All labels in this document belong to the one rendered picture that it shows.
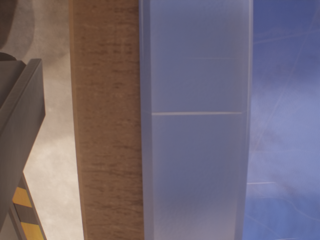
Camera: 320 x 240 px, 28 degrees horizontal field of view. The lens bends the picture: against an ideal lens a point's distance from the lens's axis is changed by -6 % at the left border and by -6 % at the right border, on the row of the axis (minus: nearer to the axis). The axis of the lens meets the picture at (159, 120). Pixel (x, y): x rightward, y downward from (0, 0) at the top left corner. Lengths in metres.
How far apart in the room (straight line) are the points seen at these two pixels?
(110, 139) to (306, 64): 0.06
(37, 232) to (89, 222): 0.23
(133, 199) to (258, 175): 0.04
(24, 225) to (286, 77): 0.26
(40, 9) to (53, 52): 0.05
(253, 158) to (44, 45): 0.51
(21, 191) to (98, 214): 0.22
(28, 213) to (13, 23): 0.30
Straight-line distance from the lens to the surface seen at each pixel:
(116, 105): 0.19
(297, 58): 0.18
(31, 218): 0.43
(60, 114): 0.71
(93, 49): 0.18
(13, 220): 0.39
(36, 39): 0.68
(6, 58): 0.63
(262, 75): 0.18
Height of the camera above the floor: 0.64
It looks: 67 degrees down
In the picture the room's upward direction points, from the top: 179 degrees counter-clockwise
